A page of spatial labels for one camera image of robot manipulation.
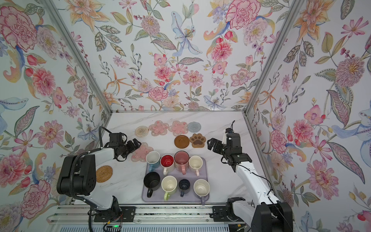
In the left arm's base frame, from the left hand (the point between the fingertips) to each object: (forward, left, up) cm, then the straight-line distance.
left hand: (138, 145), depth 96 cm
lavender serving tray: (-30, -16, -4) cm, 34 cm away
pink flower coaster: (+18, -11, -3) cm, 21 cm away
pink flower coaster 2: (+18, -26, -4) cm, 32 cm away
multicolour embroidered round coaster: (+15, +1, -4) cm, 15 cm away
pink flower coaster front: (-3, -1, -4) cm, 5 cm away
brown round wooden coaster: (+5, -28, -3) cm, 29 cm away
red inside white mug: (-11, -20, -2) cm, 23 cm away
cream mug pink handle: (-13, -37, +1) cm, 39 cm away
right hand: (-6, -48, +11) cm, 49 cm away
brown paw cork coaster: (+6, -40, -4) cm, 41 cm away
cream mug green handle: (-25, -22, -1) cm, 33 cm away
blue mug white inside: (-10, -11, +1) cm, 15 cm away
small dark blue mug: (-26, -30, -2) cm, 40 cm away
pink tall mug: (-11, -29, +2) cm, 31 cm away
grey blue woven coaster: (+18, -38, -3) cm, 42 cm away
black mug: (-23, -11, -2) cm, 26 cm away
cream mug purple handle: (-27, -40, -2) cm, 48 cm away
